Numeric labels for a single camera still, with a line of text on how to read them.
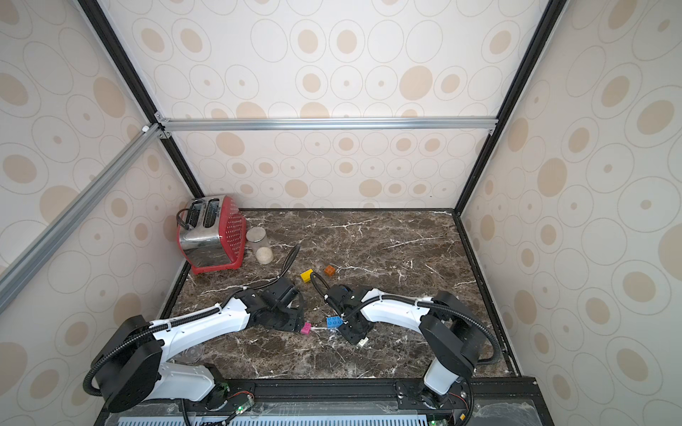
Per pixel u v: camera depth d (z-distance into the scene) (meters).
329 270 0.99
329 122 0.92
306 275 0.97
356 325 0.72
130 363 0.41
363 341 0.81
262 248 1.01
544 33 0.71
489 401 0.75
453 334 0.45
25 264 0.52
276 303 0.65
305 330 0.83
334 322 0.86
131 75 0.79
